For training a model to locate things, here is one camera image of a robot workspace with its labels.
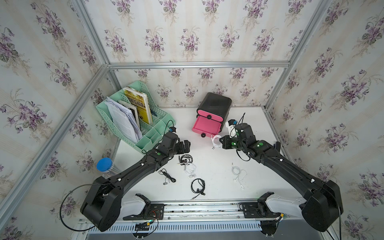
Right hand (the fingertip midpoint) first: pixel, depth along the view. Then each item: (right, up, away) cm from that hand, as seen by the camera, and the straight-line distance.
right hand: (221, 140), depth 80 cm
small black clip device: (+39, -6, +13) cm, 41 cm away
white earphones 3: (+13, -21, +6) cm, 25 cm away
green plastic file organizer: (-38, +10, +22) cm, 45 cm away
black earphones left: (-33, -19, +6) cm, 39 cm away
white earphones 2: (-17, -19, +8) cm, 26 cm away
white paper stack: (-52, +11, -2) cm, 54 cm away
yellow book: (-49, +24, +12) cm, 56 cm away
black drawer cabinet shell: (0, +22, +20) cm, 29 cm away
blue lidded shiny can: (-58, -10, -10) cm, 60 cm away
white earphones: (-4, -3, +1) cm, 5 cm away
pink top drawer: (-5, +14, +14) cm, 21 cm away
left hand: (-20, -3, +4) cm, 20 cm away
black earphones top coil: (-20, -13, +10) cm, 26 cm away
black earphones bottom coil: (-11, -24, +2) cm, 26 cm away
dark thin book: (-52, +17, +12) cm, 56 cm away
